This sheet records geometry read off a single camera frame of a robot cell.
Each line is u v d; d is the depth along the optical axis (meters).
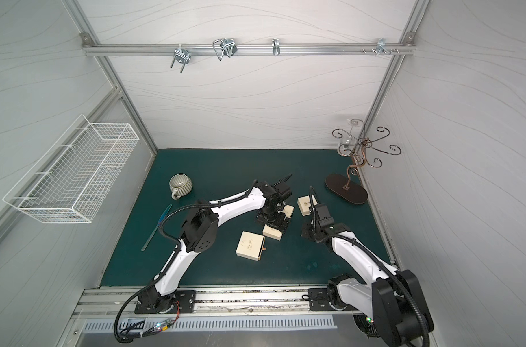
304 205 0.96
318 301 0.73
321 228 0.66
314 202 0.97
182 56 0.78
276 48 0.78
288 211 0.92
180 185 1.04
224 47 0.77
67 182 0.67
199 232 0.54
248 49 0.80
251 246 0.84
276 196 0.70
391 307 0.40
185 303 0.73
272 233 0.88
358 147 0.98
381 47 0.76
